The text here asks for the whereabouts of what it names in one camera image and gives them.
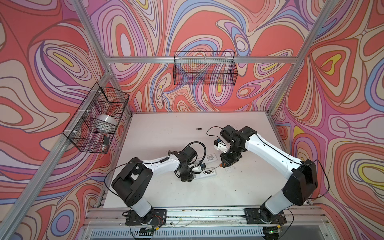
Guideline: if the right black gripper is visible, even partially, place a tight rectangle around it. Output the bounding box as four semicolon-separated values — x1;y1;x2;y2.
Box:
219;143;243;168

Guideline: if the white remote control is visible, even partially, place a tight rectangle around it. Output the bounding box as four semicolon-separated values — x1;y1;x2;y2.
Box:
197;154;218;164
193;169;217;180

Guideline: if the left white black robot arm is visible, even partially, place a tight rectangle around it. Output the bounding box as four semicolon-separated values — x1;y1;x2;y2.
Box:
111;141;207;219

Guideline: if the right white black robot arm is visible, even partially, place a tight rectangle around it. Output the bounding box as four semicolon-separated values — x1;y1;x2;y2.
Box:
214;125;318;224

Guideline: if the small black item in basket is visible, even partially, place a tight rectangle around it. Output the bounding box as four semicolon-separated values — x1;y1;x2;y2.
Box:
103;135;110;147

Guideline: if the white tape roll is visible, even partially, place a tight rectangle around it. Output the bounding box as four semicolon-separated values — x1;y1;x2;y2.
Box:
96;114;118;126

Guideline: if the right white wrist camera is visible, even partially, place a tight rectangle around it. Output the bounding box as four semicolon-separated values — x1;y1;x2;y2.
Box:
214;138;228;152

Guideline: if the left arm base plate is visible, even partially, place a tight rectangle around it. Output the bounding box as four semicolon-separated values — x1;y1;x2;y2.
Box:
122;209;167;227

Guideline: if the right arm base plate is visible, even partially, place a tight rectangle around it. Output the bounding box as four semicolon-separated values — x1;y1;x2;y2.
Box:
241;208;287;225

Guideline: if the black wire basket back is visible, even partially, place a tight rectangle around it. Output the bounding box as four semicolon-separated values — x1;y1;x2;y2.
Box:
173;50;238;86

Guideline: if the black wire basket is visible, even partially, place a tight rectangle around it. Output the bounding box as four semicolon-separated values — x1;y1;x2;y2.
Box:
63;83;130;154
173;50;238;86

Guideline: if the aluminium front rail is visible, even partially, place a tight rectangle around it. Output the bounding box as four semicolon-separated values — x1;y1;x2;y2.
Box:
84;205;330;228

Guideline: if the black wire basket left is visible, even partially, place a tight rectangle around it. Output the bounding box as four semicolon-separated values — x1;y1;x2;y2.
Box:
63;83;130;154

